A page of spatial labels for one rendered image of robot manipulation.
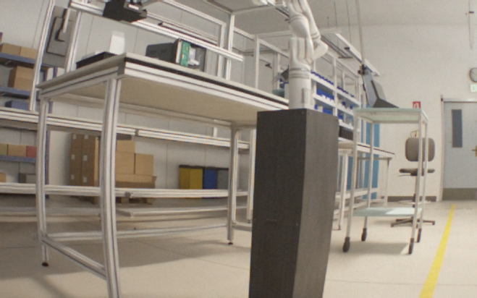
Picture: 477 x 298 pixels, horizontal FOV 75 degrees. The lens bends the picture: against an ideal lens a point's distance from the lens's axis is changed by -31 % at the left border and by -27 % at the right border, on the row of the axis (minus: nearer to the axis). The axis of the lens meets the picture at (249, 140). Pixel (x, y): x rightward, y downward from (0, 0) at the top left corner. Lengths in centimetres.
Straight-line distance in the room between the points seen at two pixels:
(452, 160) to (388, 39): 296
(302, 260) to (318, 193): 28
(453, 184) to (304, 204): 664
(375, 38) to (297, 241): 738
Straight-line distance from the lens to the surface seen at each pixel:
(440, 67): 822
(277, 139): 158
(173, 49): 194
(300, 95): 164
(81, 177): 558
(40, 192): 205
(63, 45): 360
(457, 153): 799
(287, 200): 154
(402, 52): 841
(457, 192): 799
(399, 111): 290
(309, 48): 170
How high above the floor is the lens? 63
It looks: 4 degrees up
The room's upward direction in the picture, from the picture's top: 2 degrees clockwise
